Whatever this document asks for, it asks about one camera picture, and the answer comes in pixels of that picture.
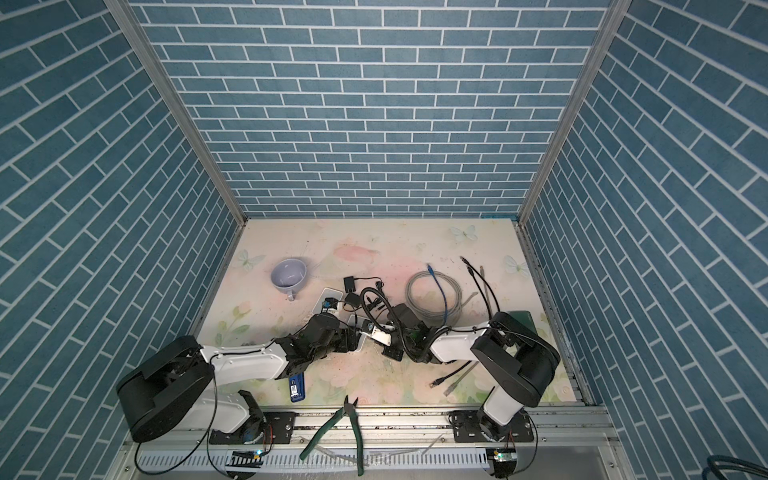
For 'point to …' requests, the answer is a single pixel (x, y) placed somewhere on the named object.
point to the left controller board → (246, 458)
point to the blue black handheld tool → (297, 387)
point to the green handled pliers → (348, 409)
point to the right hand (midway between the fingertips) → (376, 334)
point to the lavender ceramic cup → (288, 275)
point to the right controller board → (504, 461)
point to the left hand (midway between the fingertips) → (355, 333)
